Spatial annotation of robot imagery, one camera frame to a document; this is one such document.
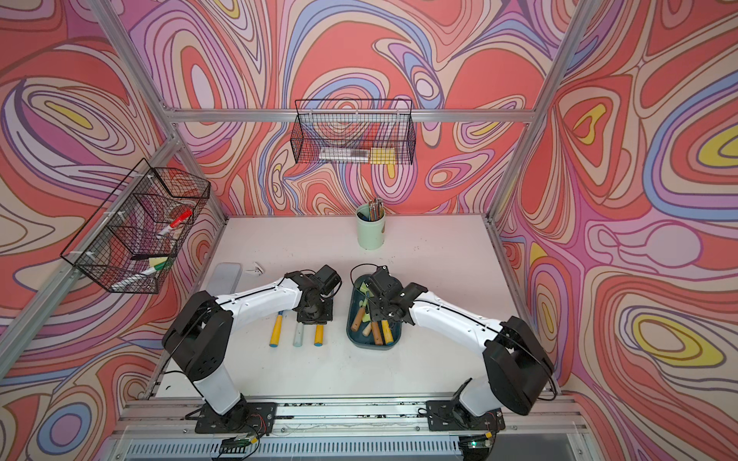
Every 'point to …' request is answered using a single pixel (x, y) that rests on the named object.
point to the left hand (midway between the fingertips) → (329, 321)
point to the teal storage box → (363, 332)
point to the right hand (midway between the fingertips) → (383, 314)
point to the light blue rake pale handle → (298, 335)
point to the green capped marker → (128, 280)
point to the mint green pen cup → (371, 227)
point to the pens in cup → (376, 210)
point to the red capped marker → (176, 222)
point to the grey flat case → (224, 279)
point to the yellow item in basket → (382, 156)
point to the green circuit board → (234, 445)
